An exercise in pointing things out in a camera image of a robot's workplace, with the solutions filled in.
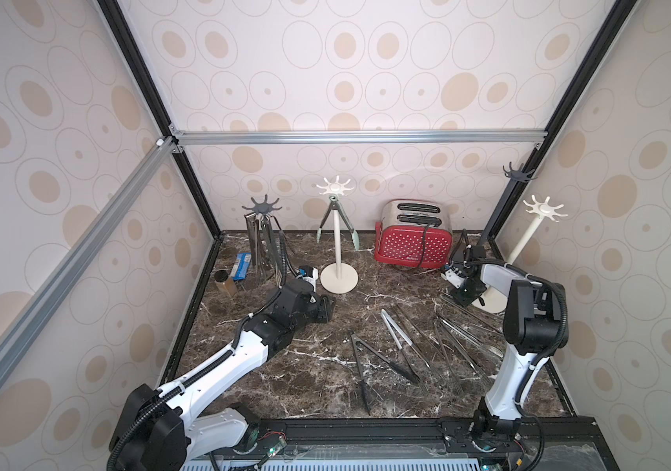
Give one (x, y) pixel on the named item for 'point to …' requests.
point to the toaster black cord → (423, 245)
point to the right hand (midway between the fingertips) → (479, 299)
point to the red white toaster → (414, 233)
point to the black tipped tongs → (354, 340)
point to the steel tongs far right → (447, 324)
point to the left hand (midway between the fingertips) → (338, 298)
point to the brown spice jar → (225, 281)
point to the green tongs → (335, 205)
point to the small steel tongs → (387, 318)
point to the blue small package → (241, 262)
